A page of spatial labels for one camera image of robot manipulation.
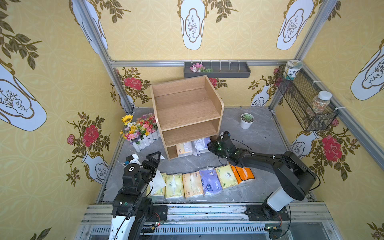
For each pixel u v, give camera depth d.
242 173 0.80
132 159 0.67
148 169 0.60
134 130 0.88
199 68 0.88
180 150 0.90
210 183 0.79
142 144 0.94
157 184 0.78
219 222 0.72
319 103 0.65
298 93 0.91
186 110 0.76
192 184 0.79
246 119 1.03
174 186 0.78
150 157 0.66
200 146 0.90
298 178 0.45
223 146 0.71
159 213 0.74
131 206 0.50
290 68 0.85
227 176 0.81
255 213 0.73
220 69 0.92
